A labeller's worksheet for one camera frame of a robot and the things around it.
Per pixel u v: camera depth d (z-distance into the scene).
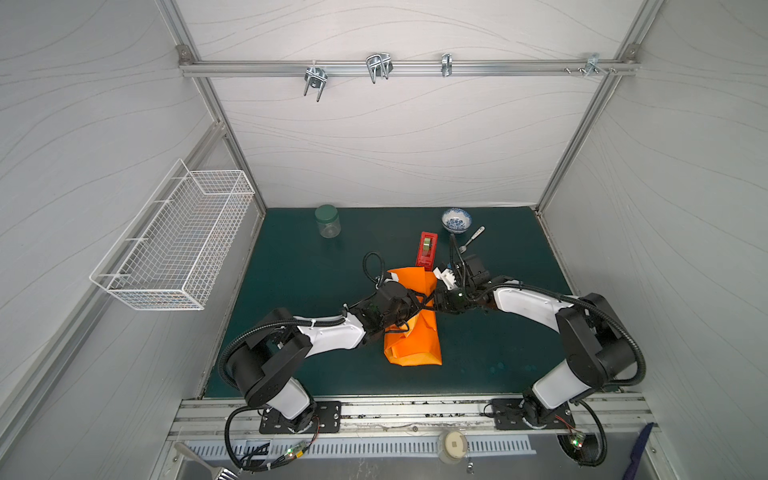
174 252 0.69
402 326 0.76
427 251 1.01
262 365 0.44
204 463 0.67
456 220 1.15
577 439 0.72
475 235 1.11
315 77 0.79
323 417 0.74
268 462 0.66
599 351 0.45
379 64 0.77
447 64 0.78
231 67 0.78
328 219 1.06
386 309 0.67
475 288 0.72
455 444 0.61
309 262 1.04
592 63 0.77
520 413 0.73
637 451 0.70
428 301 0.84
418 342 0.78
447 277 0.84
